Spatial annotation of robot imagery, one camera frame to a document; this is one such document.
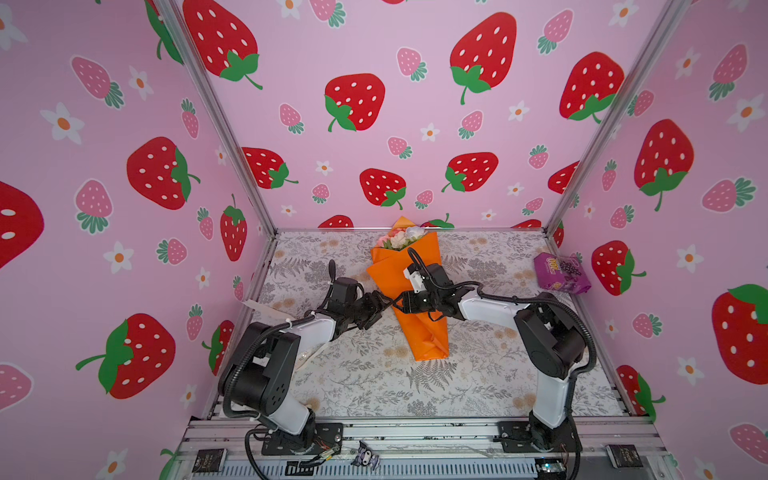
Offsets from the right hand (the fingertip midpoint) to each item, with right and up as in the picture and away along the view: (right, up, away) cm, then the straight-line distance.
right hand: (395, 302), depth 92 cm
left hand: (-2, -1, -2) cm, 3 cm away
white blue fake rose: (+7, +23, +16) cm, 29 cm away
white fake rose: (+1, +21, +19) cm, 28 cm away
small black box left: (-45, -35, -22) cm, 60 cm away
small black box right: (+55, -33, -22) cm, 68 cm away
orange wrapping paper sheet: (+3, +18, +18) cm, 26 cm away
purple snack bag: (+57, +9, +9) cm, 59 cm away
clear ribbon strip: (-17, -1, -31) cm, 36 cm away
